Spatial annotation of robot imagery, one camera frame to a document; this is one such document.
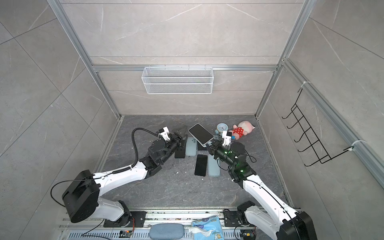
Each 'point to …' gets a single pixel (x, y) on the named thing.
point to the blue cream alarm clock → (220, 127)
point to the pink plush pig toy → (243, 128)
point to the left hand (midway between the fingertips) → (188, 127)
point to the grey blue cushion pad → (166, 231)
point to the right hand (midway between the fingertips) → (202, 139)
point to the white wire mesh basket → (178, 80)
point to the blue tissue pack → (208, 228)
